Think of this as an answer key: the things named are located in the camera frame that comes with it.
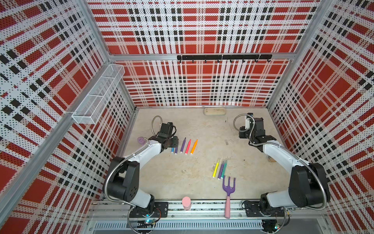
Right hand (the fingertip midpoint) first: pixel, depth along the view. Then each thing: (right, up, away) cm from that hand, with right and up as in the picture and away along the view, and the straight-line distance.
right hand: (243, 128), depth 91 cm
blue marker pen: (-46, -14, +5) cm, 49 cm away
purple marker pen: (-44, -15, +5) cm, 47 cm away
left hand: (-44, -7, +1) cm, 44 cm away
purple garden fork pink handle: (-12, -34, -10) cm, 37 cm away
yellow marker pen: (-18, -24, -3) cm, 30 cm away
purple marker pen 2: (-40, -12, +8) cm, 42 cm away
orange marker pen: (-31, -13, +7) cm, 35 cm away
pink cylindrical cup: (-35, -34, -23) cm, 54 cm away
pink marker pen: (-36, -13, +7) cm, 39 cm away
